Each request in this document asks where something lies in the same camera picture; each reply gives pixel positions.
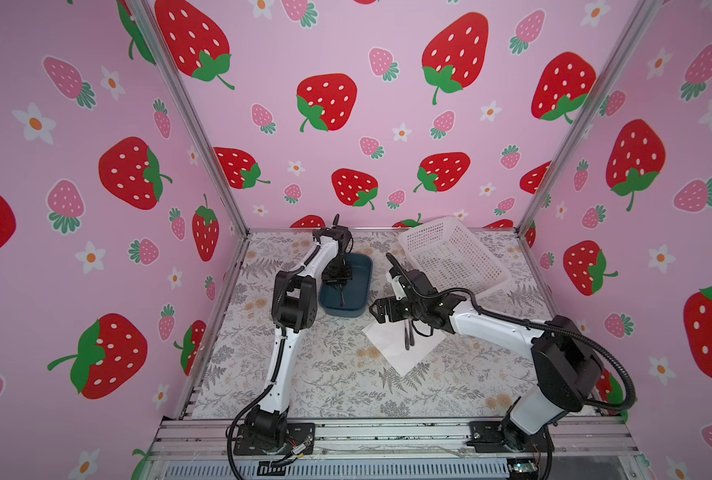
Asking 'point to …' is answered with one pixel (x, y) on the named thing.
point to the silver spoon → (342, 299)
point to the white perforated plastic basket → (453, 256)
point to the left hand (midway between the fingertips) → (345, 286)
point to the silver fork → (406, 334)
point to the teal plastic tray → (357, 291)
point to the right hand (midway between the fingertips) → (379, 306)
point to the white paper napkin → (389, 339)
